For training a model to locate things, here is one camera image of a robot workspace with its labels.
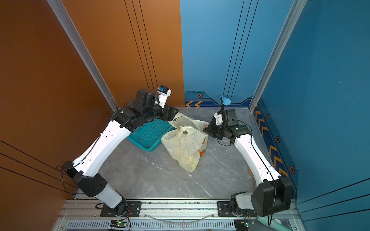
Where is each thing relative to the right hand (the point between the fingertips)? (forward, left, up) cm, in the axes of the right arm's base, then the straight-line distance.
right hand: (204, 129), depth 78 cm
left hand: (+4, +15, +14) cm, 21 cm away
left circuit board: (-40, +43, -24) cm, 64 cm away
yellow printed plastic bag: (-5, +10, -3) cm, 12 cm away
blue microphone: (+19, -15, +4) cm, 24 cm away
